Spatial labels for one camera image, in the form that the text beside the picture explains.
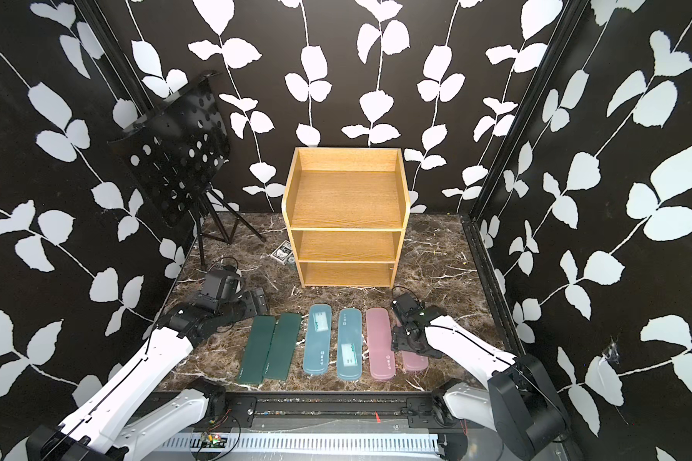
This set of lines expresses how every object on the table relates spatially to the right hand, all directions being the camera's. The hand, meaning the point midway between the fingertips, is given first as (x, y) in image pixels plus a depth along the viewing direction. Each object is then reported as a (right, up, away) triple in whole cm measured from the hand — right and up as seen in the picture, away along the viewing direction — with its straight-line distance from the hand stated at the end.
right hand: (409, 341), depth 85 cm
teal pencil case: (-28, -2, +1) cm, 28 cm away
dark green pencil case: (-46, -2, -2) cm, 46 cm away
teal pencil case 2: (-18, -3, -3) cm, 19 cm away
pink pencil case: (-8, -5, -3) cm, 10 cm away
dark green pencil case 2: (-39, -2, 0) cm, 39 cm away
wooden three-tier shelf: (-19, +39, -7) cm, 44 cm away
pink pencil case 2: (+1, -5, -4) cm, 6 cm away
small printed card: (-43, +26, +20) cm, 54 cm away
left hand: (-43, +14, -6) cm, 46 cm away
